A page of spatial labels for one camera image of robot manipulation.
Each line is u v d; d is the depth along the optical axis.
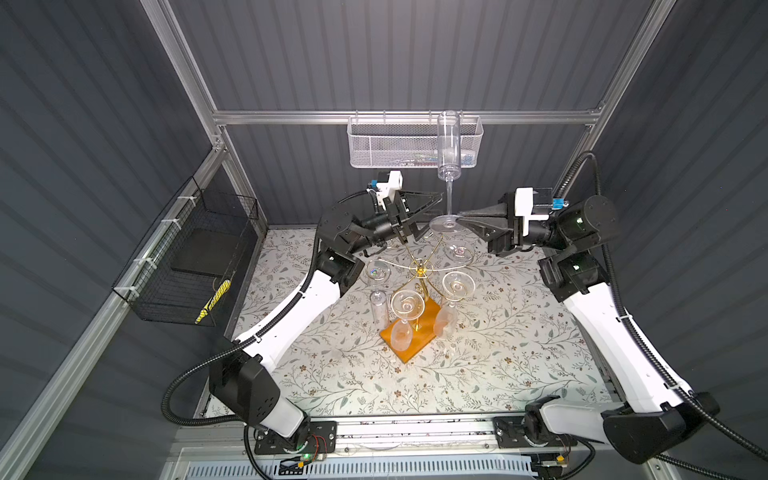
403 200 0.52
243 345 0.42
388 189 0.57
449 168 0.55
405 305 0.62
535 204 0.39
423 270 0.69
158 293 0.67
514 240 0.47
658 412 0.38
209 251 0.79
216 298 0.70
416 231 0.60
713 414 0.38
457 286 0.63
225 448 0.73
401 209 0.52
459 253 0.68
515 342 0.89
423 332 0.90
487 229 0.47
